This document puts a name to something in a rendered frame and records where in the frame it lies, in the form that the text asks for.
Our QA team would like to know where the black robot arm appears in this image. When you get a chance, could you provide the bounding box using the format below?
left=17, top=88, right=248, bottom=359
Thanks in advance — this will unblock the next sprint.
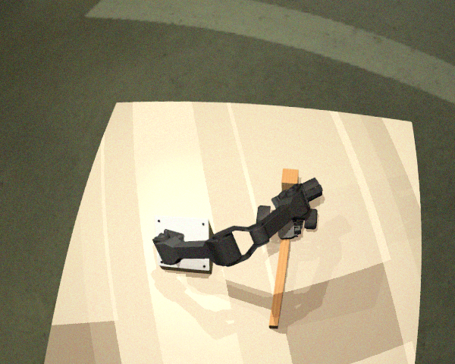
left=152, top=177, right=323, bottom=267

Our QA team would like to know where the brown wooden post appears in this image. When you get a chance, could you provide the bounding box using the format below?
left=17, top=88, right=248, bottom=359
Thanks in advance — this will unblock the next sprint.
left=281, top=168, right=298, bottom=191

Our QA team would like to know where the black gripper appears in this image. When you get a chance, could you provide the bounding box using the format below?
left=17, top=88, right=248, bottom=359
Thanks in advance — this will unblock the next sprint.
left=256, top=206, right=318, bottom=230

